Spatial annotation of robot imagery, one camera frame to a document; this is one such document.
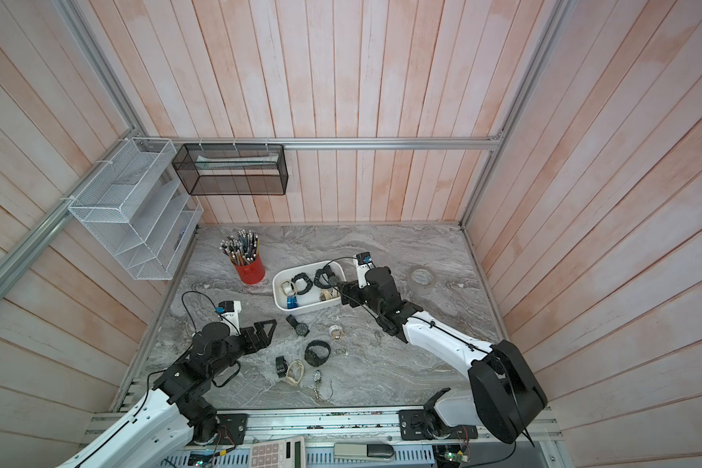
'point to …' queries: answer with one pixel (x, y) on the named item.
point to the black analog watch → (300, 328)
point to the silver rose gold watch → (336, 331)
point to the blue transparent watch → (292, 302)
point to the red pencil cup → (253, 272)
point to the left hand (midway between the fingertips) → (266, 330)
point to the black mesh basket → (232, 169)
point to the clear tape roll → (422, 276)
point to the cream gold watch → (327, 294)
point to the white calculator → (287, 452)
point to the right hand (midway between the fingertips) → (350, 278)
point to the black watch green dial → (332, 279)
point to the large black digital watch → (311, 357)
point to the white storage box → (311, 300)
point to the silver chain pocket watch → (317, 376)
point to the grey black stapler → (363, 451)
